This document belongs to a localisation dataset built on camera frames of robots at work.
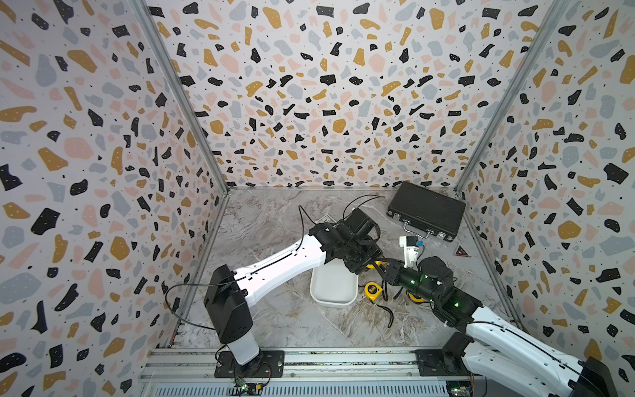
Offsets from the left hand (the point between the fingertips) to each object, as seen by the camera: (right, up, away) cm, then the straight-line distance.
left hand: (386, 259), depth 72 cm
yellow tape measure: (-2, -14, +15) cm, 21 cm away
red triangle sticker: (+36, -3, +28) cm, 46 cm away
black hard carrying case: (+24, +14, +37) cm, 46 cm away
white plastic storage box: (-15, -12, +17) cm, 26 cm away
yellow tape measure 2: (-2, -1, 0) cm, 3 cm away
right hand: (-3, -1, +1) cm, 4 cm away
